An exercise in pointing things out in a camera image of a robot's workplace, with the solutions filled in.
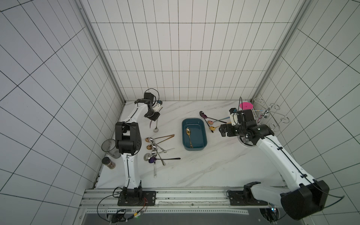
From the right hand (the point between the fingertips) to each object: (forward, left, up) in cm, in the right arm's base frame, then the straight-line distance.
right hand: (221, 127), depth 80 cm
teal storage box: (+6, +12, -19) cm, 23 cm away
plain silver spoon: (+7, +43, -17) cm, 47 cm away
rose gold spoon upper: (-1, +47, -17) cm, 50 cm away
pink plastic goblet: (+11, -15, +7) cm, 20 cm away
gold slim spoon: (+10, +1, -17) cm, 20 cm away
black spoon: (+9, +2, -19) cm, 21 cm away
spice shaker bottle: (-21, +64, -10) cm, 68 cm away
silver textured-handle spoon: (-23, +38, -18) cm, 48 cm away
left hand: (+12, +45, -11) cm, 48 cm away
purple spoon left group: (-15, +41, -18) cm, 47 cm away
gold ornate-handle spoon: (+7, +20, -17) cm, 27 cm away
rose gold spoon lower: (-7, +44, -16) cm, 47 cm away
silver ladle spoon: (-13, +45, -18) cm, 50 cm away
